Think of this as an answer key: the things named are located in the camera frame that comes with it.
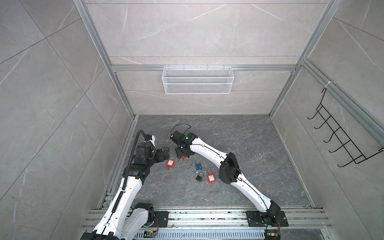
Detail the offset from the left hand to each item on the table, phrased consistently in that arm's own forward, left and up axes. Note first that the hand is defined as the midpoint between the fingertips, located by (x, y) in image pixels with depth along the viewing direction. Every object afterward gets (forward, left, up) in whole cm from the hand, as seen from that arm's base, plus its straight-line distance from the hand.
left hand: (161, 147), depth 80 cm
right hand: (+5, -11, -17) cm, 21 cm away
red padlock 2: (+2, -11, -17) cm, 20 cm away
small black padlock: (-11, -21, -18) cm, 30 cm away
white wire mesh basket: (+45, -22, +12) cm, 52 cm away
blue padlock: (-5, -21, -17) cm, 27 cm away
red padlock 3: (-12, -28, -16) cm, 34 cm away
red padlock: (-2, -3, -17) cm, 17 cm away
